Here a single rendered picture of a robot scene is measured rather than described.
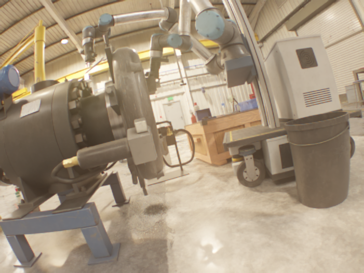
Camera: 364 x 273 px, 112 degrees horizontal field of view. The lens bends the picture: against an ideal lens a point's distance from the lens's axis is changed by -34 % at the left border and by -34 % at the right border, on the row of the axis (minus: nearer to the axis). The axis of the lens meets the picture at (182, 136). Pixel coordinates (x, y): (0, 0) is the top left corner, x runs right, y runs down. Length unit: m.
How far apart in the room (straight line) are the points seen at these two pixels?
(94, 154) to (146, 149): 0.19
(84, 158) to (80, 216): 0.25
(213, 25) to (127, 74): 0.49
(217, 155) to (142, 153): 1.28
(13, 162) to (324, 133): 1.37
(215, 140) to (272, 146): 0.91
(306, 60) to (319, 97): 0.23
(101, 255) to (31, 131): 0.63
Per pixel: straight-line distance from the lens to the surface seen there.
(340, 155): 0.80
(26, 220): 0.95
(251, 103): 2.21
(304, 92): 1.18
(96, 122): 0.94
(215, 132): 1.84
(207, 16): 1.00
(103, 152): 0.66
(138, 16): 1.47
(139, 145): 0.62
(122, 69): 0.78
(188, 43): 1.30
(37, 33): 5.63
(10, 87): 1.14
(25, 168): 1.05
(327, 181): 0.81
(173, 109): 11.77
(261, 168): 1.14
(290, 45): 1.22
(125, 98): 0.71
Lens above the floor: 0.46
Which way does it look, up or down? 3 degrees down
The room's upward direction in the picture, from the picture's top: 14 degrees counter-clockwise
